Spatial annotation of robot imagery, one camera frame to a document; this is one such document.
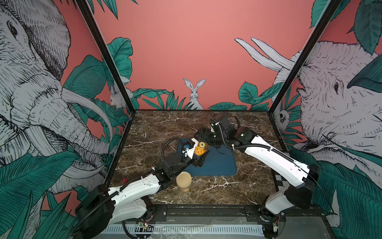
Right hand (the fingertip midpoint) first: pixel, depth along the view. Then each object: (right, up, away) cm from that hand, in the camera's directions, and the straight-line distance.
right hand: (196, 136), depth 71 cm
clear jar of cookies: (+2, -5, -3) cm, 6 cm away
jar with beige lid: (-7, -23, +4) cm, 24 cm away
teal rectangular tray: (+14, -18, +22) cm, 32 cm away
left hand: (+3, -4, +1) cm, 5 cm away
